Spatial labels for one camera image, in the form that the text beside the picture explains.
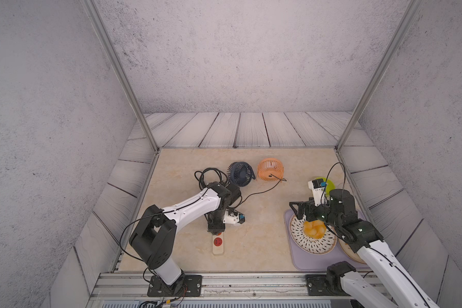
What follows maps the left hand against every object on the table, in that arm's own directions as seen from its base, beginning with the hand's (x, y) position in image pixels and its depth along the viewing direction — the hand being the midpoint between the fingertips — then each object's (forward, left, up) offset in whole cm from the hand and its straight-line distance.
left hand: (216, 225), depth 83 cm
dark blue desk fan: (+25, -11, +4) cm, 28 cm away
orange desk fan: (+27, -26, +3) cm, 38 cm away
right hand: (+3, -34, +13) cm, 36 cm away
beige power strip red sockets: (-7, -1, -4) cm, 8 cm away
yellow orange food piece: (-1, -43, -3) cm, 43 cm away
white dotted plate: (-7, -39, -6) cm, 40 cm away
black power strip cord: (+30, +6, -3) cm, 30 cm away
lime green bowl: (+20, -56, -1) cm, 59 cm away
